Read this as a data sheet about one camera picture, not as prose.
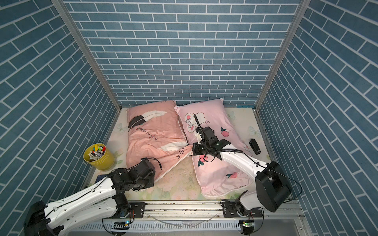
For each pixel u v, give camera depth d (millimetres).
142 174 601
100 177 845
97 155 808
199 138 760
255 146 961
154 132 958
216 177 788
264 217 693
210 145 643
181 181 844
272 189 424
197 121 651
